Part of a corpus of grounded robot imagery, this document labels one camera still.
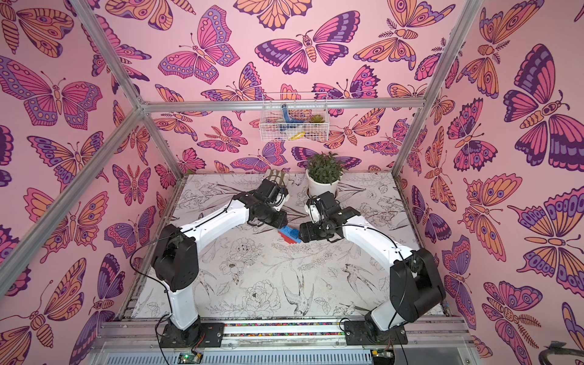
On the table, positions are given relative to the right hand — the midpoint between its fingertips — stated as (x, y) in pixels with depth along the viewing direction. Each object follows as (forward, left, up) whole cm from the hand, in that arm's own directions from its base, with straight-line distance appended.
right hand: (308, 231), depth 85 cm
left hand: (+5, +8, -1) cm, 10 cm away
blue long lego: (+1, +6, -3) cm, 7 cm away
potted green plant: (+25, -7, +6) cm, 27 cm away
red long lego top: (+2, +9, -8) cm, 12 cm away
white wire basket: (+42, +4, +23) cm, 48 cm away
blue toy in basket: (+40, +9, +22) cm, 47 cm away
